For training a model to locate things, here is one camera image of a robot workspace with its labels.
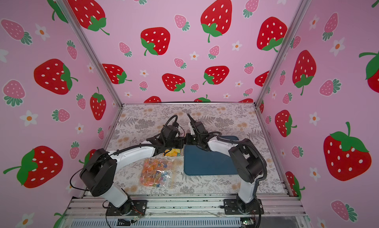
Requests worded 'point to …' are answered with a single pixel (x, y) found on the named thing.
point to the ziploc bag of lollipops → (157, 172)
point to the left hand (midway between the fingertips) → (186, 141)
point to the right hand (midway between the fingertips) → (180, 140)
